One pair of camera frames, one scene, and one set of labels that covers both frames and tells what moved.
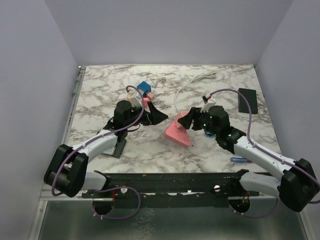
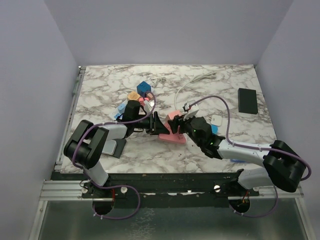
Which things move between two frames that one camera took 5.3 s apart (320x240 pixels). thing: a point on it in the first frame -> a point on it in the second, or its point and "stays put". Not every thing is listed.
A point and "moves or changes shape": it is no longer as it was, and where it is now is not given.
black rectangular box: x=250 y=94 stays put
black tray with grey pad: x=117 y=150 stays put
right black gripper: x=187 y=120 -> x=177 y=121
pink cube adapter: x=177 y=116 moves or changes shape
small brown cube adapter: x=150 y=96 stays put
